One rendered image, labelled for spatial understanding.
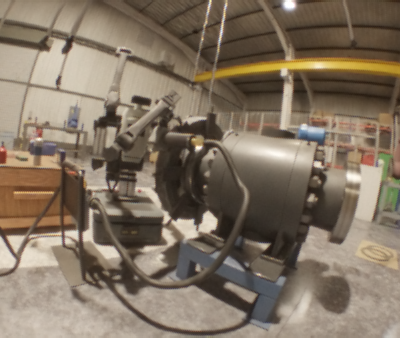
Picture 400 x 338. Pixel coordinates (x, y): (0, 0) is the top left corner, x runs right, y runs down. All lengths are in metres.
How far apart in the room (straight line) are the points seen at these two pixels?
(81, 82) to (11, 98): 3.34
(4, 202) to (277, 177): 1.63
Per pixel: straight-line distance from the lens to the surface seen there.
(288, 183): 0.87
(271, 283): 0.88
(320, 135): 1.32
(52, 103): 9.36
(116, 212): 1.34
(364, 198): 4.69
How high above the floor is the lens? 0.71
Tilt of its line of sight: 4 degrees down
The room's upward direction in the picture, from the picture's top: 10 degrees clockwise
